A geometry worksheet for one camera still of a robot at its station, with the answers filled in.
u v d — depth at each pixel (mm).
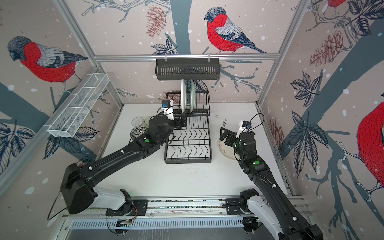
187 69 1061
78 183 394
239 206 727
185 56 980
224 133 688
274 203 455
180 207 747
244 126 661
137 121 1043
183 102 771
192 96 764
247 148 556
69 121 714
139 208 731
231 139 673
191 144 956
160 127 537
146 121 997
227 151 925
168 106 613
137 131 976
